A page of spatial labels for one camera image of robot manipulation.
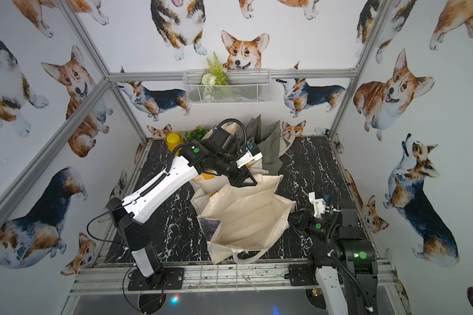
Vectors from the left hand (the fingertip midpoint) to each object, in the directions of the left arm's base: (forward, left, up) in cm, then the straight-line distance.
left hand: (256, 178), depth 69 cm
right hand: (-13, -9, -3) cm, 16 cm away
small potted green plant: (+37, +30, -14) cm, 49 cm away
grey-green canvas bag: (+22, -7, -7) cm, 24 cm away
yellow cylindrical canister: (+37, +43, -18) cm, 59 cm away
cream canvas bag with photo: (-4, +5, -28) cm, 28 cm away
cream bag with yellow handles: (+5, +17, -11) cm, 20 cm away
